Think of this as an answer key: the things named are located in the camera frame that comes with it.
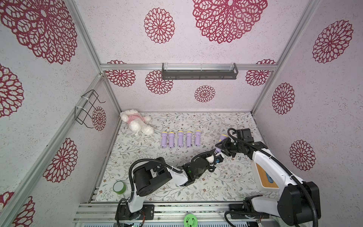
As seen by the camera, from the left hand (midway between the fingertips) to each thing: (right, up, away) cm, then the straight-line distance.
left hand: (215, 150), depth 83 cm
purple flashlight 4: (-14, +5, +19) cm, 24 cm away
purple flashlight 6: (+5, +7, +2) cm, 9 cm away
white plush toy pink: (-48, +16, +10) cm, 52 cm away
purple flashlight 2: (-27, +5, +17) cm, 32 cm away
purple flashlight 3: (-20, +5, +19) cm, 28 cm away
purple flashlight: (-32, +3, +17) cm, 37 cm away
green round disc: (-15, -31, -15) cm, 38 cm away
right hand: (0, +3, 0) cm, 3 cm away
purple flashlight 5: (-8, +6, +20) cm, 22 cm away
